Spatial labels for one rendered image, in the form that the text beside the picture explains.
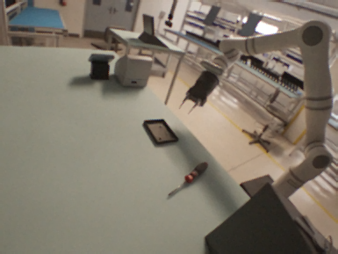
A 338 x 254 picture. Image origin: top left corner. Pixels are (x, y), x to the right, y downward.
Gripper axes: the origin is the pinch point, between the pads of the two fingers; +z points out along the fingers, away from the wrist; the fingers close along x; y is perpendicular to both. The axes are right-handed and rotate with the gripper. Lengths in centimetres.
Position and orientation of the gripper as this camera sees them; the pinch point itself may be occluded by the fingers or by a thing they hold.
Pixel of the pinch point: (183, 111)
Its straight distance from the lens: 60.2
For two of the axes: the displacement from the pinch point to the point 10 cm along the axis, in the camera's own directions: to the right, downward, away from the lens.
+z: -5.9, 8.0, -1.3
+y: 1.8, 2.8, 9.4
